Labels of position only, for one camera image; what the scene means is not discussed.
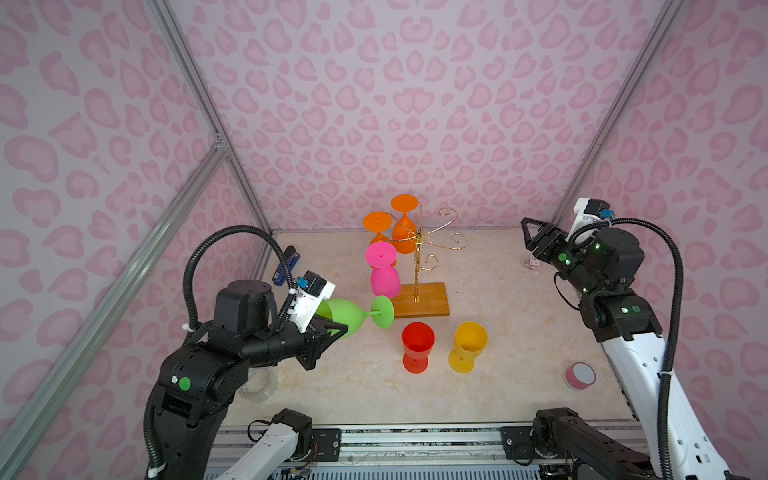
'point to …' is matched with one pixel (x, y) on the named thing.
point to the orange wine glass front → (378, 222)
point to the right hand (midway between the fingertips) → (531, 221)
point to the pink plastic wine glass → (385, 277)
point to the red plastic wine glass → (418, 339)
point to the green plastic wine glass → (353, 315)
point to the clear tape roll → (259, 386)
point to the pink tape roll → (580, 375)
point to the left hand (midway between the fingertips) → (343, 324)
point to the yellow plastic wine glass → (470, 341)
